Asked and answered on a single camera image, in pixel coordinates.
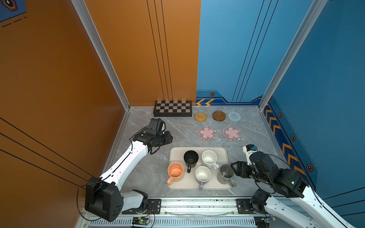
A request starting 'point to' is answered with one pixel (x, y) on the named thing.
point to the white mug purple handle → (203, 174)
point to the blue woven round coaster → (234, 116)
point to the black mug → (190, 158)
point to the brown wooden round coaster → (219, 116)
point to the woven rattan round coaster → (200, 117)
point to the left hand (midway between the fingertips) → (171, 136)
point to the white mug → (209, 158)
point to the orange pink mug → (175, 171)
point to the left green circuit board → (140, 221)
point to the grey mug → (225, 175)
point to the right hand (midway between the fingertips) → (233, 167)
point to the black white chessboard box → (172, 108)
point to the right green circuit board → (263, 222)
